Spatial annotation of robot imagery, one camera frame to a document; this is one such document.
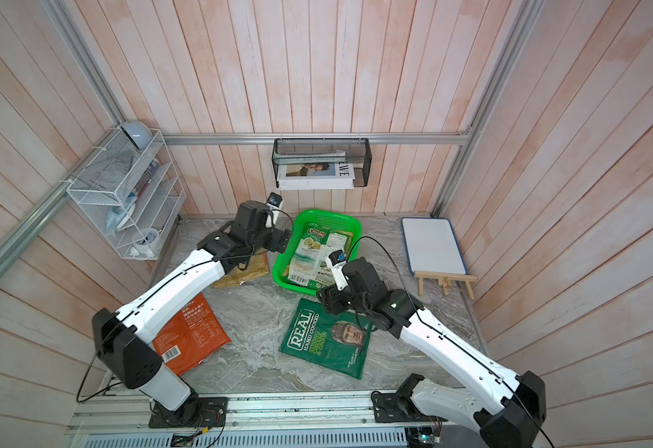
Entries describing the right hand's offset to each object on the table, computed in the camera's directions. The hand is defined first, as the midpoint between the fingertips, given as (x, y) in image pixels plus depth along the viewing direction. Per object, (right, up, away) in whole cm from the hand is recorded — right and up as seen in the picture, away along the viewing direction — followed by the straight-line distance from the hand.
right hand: (326, 288), depth 75 cm
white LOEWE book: (-3, +38, +20) cm, 43 cm away
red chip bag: (-41, -17, +9) cm, 45 cm away
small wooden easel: (+43, -1, +23) cm, 49 cm away
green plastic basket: (-1, +23, +39) cm, 45 cm away
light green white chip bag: (-5, +4, +26) cm, 27 cm away
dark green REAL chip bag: (+4, -18, +9) cm, 20 cm away
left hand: (-16, +17, +5) cm, 24 cm away
